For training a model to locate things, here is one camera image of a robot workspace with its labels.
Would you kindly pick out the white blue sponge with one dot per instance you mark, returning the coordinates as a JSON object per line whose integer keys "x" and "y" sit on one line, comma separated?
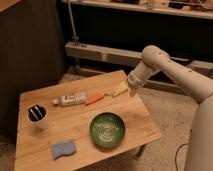
{"x": 63, "y": 149}

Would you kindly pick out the green ceramic bowl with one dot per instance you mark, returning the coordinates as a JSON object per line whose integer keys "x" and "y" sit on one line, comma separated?
{"x": 107, "y": 130}

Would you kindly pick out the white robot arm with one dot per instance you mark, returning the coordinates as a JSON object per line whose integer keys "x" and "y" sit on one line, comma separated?
{"x": 199, "y": 87}

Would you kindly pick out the clear plastic bottle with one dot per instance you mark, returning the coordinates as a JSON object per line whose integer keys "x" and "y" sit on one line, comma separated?
{"x": 70, "y": 99}

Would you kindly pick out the metal shelf rack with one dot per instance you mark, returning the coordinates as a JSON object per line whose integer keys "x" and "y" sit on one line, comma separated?
{"x": 101, "y": 32}

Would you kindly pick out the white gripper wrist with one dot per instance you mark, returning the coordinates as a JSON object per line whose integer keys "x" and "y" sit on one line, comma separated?
{"x": 136, "y": 78}

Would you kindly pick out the wooden table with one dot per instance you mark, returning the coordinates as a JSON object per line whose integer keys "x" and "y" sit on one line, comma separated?
{"x": 33, "y": 147}

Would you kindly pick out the orange carrot toy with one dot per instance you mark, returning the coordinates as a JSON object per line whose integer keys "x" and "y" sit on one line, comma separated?
{"x": 94, "y": 98}

